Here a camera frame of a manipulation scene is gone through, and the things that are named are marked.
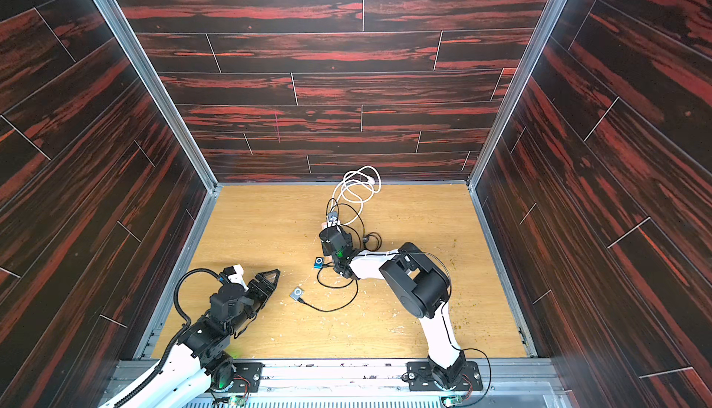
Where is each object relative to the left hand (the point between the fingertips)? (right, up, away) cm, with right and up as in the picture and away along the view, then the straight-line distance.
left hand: (280, 277), depth 81 cm
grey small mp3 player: (+3, -7, +7) cm, 11 cm away
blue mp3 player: (+10, +2, +14) cm, 17 cm away
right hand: (+16, +12, +18) cm, 27 cm away
